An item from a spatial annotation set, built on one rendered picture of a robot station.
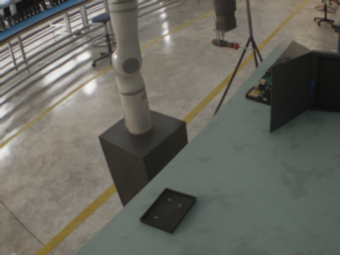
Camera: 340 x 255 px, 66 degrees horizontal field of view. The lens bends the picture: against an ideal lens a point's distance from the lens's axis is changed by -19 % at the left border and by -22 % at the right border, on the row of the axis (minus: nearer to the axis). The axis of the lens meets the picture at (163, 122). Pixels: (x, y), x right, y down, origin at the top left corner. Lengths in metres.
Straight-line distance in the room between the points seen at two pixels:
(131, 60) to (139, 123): 0.25
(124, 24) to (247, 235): 0.71
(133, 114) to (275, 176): 0.59
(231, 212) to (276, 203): 0.11
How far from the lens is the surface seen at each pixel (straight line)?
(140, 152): 1.12
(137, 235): 0.68
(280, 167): 0.80
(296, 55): 0.89
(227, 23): 0.95
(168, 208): 0.72
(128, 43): 1.02
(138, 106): 1.13
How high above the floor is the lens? 1.54
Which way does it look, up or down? 34 degrees down
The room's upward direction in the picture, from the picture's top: 10 degrees counter-clockwise
